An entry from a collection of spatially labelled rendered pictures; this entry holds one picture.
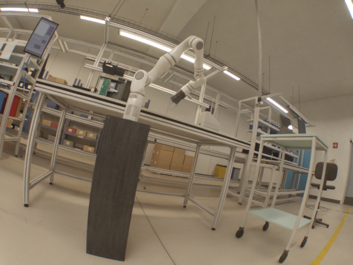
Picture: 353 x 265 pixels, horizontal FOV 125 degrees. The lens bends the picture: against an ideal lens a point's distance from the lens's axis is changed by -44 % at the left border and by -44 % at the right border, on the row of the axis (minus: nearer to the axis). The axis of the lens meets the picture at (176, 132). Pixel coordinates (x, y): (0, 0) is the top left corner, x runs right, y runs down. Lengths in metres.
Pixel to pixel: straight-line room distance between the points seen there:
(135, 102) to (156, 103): 4.84
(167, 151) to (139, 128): 3.91
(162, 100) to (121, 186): 5.16
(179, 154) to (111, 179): 4.11
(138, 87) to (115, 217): 0.75
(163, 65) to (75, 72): 5.15
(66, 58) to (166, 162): 4.97
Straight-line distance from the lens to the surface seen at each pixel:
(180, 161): 4.91
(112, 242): 1.03
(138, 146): 0.83
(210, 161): 6.75
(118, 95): 1.37
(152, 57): 2.30
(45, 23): 2.49
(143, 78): 0.98
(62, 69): 6.17
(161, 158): 4.67
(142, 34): 1.94
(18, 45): 3.00
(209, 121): 1.40
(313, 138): 1.42
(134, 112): 0.92
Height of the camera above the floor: 0.74
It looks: 7 degrees up
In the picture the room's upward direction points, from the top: 13 degrees clockwise
